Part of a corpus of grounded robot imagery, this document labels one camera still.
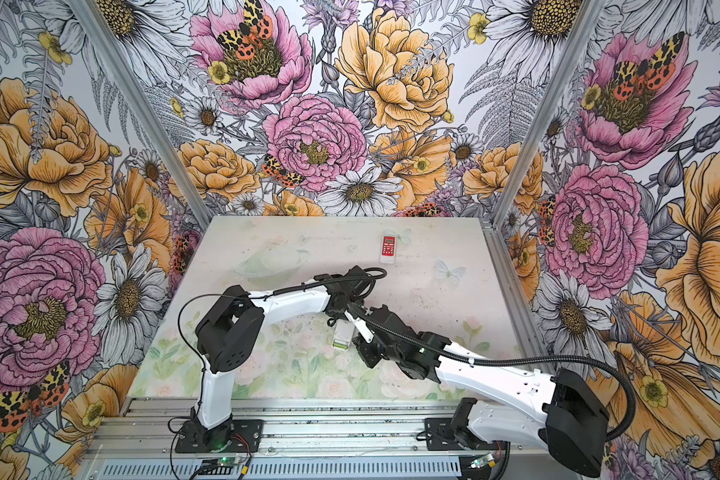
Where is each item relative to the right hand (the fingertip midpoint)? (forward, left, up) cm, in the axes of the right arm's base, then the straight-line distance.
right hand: (361, 347), depth 78 cm
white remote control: (+9, +6, -10) cm, 15 cm away
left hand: (+13, +4, -9) cm, 17 cm away
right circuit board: (-24, -28, -12) cm, 39 cm away
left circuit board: (-22, +32, -11) cm, 40 cm away
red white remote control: (+41, -10, -9) cm, 43 cm away
